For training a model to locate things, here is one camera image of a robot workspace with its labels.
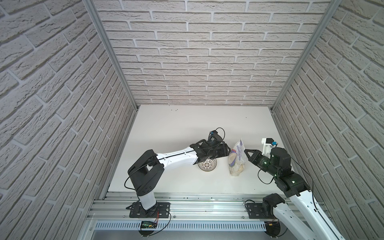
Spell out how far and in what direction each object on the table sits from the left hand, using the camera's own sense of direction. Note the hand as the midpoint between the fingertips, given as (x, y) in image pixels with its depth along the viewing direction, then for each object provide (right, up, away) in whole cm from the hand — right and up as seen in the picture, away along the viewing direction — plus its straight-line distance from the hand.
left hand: (228, 146), depth 82 cm
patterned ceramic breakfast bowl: (-11, -12, +6) cm, 17 cm away
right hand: (+5, -1, -9) cm, 10 cm away
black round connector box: (+19, -37, -12) cm, 43 cm away
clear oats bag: (+4, -6, -4) cm, 8 cm away
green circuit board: (-41, -37, -11) cm, 56 cm away
